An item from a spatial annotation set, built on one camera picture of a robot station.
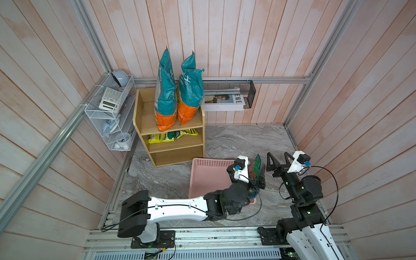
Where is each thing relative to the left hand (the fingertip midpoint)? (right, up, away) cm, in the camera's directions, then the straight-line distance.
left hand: (249, 161), depth 62 cm
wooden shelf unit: (-31, +6, +26) cm, 41 cm away
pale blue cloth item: (-67, +15, +19) cm, 71 cm away
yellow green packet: (-38, +10, +25) cm, 47 cm away
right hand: (+14, +3, +8) cm, 16 cm away
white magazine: (-6, +32, +33) cm, 46 cm away
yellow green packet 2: (-26, +13, +28) cm, 40 cm away
